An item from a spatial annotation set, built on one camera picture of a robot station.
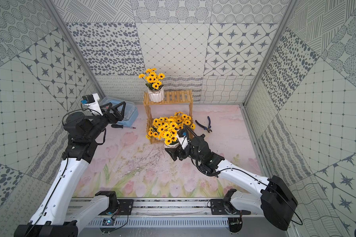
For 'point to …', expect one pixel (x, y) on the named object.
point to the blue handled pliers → (204, 128)
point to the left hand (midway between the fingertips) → (121, 103)
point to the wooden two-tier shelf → (179, 98)
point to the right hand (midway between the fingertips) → (173, 144)
